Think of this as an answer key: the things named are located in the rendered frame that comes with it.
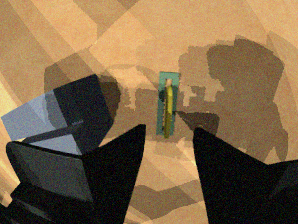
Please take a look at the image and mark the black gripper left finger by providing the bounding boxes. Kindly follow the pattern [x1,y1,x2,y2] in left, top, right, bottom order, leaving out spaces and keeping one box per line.
[5,124,145,224]

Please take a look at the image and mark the dark green rectangular holder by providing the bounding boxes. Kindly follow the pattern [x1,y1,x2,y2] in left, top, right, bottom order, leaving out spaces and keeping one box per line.
[156,72,180,136]

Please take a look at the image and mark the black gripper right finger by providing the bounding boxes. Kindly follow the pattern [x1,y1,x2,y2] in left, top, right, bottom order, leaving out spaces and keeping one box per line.
[193,128,298,224]

